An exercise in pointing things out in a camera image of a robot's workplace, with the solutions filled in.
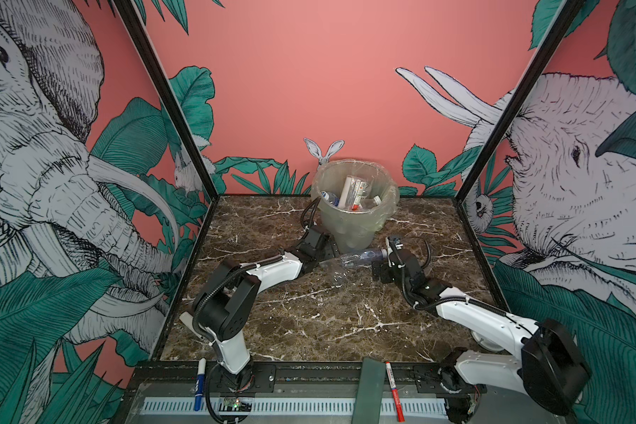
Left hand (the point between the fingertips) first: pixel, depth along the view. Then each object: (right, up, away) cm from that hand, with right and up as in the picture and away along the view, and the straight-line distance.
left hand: (330, 242), depth 92 cm
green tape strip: (+10, -42, -22) cm, 48 cm away
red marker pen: (+17, -38, -19) cm, 46 cm away
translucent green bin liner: (0, +24, +1) cm, 24 cm away
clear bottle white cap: (+13, -7, +6) cm, 16 cm away
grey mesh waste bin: (+8, -1, +5) cm, 10 cm away
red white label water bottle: (+13, +15, +2) cm, 20 cm away
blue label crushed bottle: (0, +16, -1) cm, 16 cm away
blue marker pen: (-37, -38, -21) cm, 57 cm away
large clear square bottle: (+8, +17, -2) cm, 19 cm away
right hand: (+17, -4, -7) cm, 19 cm away
